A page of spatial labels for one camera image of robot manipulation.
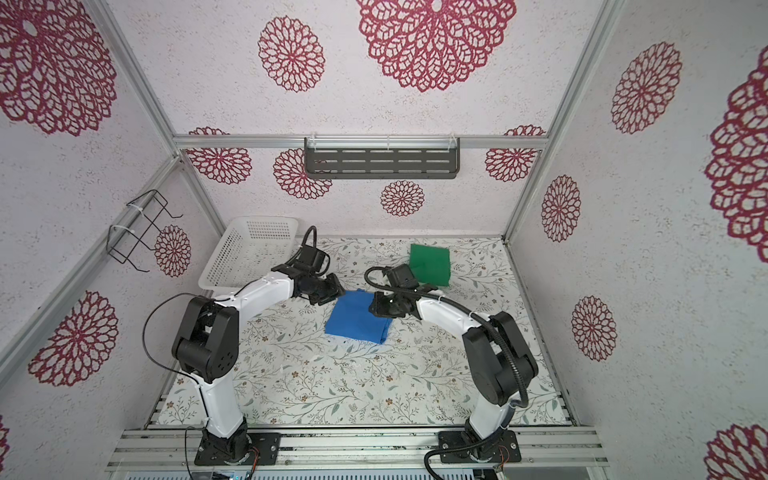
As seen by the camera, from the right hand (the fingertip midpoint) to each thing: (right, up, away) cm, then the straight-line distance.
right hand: (372, 303), depth 90 cm
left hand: (-10, +2, +5) cm, 12 cm away
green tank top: (+22, +12, +26) cm, 36 cm away
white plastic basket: (-49, +18, +27) cm, 59 cm away
